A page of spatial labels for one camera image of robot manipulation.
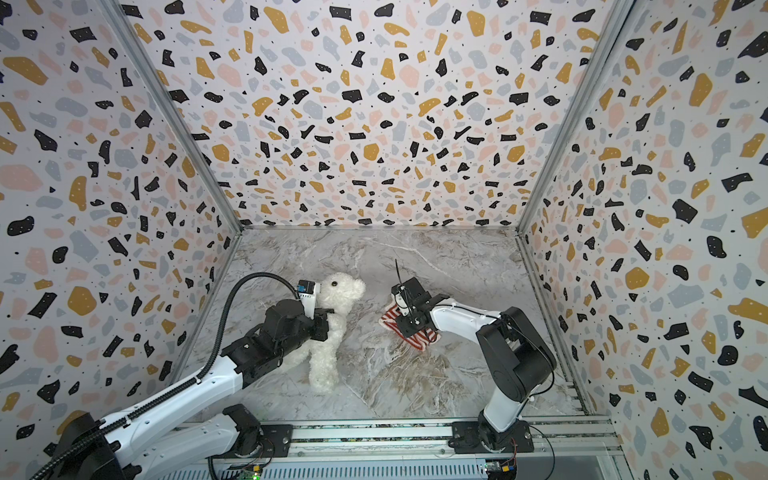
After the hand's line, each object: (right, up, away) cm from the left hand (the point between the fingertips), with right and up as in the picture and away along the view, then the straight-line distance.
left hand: (337, 307), depth 79 cm
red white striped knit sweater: (+22, -12, +11) cm, 28 cm away
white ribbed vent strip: (+2, -37, -8) cm, 38 cm away
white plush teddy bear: (0, +4, 0) cm, 4 cm away
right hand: (+18, -6, +14) cm, 23 cm away
